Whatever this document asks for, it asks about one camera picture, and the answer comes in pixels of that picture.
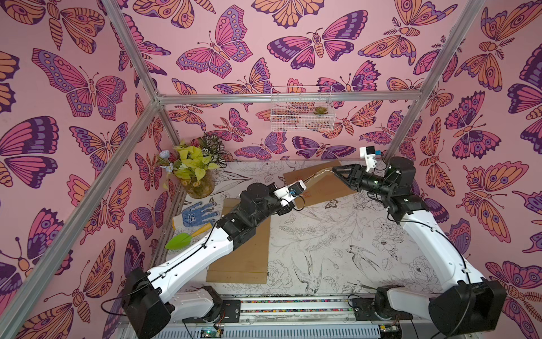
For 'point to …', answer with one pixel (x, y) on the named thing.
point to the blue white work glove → (199, 215)
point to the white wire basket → (302, 108)
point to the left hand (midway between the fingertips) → (294, 182)
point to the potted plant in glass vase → (195, 164)
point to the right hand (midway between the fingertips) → (337, 170)
